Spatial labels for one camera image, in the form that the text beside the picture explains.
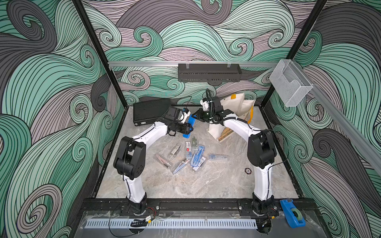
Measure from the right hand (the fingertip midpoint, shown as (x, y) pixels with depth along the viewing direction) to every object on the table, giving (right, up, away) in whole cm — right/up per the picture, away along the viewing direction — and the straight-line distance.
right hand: (190, 116), depth 91 cm
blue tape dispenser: (+47, -46, -24) cm, 70 cm away
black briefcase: (-34, +4, +23) cm, 41 cm away
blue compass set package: (+5, -24, -1) cm, 25 cm away
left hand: (0, -6, -1) cm, 6 cm away
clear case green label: (+3, -17, +4) cm, 18 cm away
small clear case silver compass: (-10, -22, +1) cm, 24 cm away
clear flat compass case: (+18, -25, -1) cm, 31 cm away
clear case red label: (-1, -21, +1) cm, 21 cm away
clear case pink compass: (-17, -27, -1) cm, 32 cm away
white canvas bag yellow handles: (+37, +5, +10) cm, 39 cm away
